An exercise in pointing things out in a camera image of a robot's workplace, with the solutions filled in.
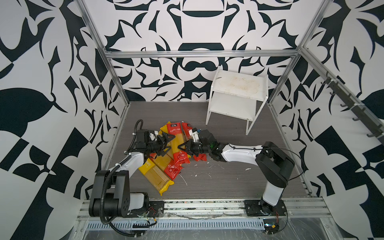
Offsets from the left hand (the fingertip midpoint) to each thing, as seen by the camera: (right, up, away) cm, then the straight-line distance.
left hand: (174, 138), depth 86 cm
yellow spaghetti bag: (+9, -8, -6) cm, 13 cm away
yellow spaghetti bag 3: (-8, -21, -3) cm, 22 cm away
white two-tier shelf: (+36, +24, -6) cm, 44 cm away
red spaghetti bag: (+6, +6, +13) cm, 16 cm away
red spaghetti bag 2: (0, +5, +3) cm, 6 cm away
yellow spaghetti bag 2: (-9, +4, +16) cm, 19 cm away
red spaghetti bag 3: (-1, -17, 0) cm, 17 cm away
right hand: (+3, -4, -6) cm, 8 cm away
